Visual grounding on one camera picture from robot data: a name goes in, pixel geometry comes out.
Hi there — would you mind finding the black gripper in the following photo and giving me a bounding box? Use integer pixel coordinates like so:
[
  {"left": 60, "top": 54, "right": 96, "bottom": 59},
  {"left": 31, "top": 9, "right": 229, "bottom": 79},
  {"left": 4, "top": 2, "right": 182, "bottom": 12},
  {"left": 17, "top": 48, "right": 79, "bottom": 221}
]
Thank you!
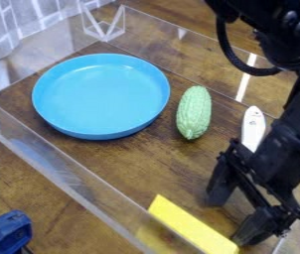
[{"left": 206, "top": 121, "right": 300, "bottom": 246}]

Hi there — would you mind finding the yellow butter brick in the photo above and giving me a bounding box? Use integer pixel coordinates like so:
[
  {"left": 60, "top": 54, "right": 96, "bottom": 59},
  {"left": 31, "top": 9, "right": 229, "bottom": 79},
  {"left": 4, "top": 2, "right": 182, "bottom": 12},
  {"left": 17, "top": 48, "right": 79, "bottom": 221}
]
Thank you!
[{"left": 147, "top": 194, "right": 240, "bottom": 254}]

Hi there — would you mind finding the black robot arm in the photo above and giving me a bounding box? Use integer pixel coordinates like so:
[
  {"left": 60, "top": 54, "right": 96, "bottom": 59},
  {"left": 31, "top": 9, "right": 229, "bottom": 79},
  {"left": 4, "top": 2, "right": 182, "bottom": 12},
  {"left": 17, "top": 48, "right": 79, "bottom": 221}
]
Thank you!
[{"left": 205, "top": 0, "right": 300, "bottom": 246}]

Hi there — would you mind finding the blue round tray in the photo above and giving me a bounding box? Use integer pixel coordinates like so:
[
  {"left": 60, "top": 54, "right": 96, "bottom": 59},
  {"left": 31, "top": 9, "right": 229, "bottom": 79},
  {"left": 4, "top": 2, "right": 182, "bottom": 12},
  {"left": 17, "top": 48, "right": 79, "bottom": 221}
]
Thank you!
[{"left": 32, "top": 54, "right": 171, "bottom": 140}]

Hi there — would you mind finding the green bitter gourd toy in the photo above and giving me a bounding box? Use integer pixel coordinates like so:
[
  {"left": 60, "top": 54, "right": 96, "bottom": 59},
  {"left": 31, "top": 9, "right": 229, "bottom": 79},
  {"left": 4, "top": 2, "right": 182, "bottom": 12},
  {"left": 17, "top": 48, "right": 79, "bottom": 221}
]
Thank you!
[{"left": 177, "top": 85, "right": 211, "bottom": 140}]

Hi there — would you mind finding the blue clamp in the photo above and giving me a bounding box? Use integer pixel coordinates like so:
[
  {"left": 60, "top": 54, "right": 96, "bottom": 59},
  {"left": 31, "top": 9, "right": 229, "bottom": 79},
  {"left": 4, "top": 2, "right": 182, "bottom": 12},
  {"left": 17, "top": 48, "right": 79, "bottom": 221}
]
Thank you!
[{"left": 0, "top": 210, "right": 32, "bottom": 254}]

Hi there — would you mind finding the white patterned curtain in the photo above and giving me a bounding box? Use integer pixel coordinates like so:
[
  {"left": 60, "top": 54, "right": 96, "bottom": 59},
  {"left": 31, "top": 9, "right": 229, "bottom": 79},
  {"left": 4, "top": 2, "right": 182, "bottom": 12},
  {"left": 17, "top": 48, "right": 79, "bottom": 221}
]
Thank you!
[{"left": 0, "top": 0, "right": 114, "bottom": 59}]

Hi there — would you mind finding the clear acrylic enclosure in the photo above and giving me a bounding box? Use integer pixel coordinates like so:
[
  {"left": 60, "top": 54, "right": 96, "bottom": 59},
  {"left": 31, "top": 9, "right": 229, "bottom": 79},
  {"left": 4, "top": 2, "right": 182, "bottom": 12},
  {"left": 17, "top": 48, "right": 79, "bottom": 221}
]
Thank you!
[{"left": 0, "top": 0, "right": 295, "bottom": 254}]

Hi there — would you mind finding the black cable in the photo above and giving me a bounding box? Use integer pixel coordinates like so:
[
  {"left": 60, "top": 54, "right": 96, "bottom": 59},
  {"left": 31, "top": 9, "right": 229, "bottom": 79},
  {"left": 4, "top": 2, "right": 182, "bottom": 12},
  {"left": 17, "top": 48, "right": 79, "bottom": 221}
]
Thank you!
[{"left": 216, "top": 14, "right": 286, "bottom": 77}]

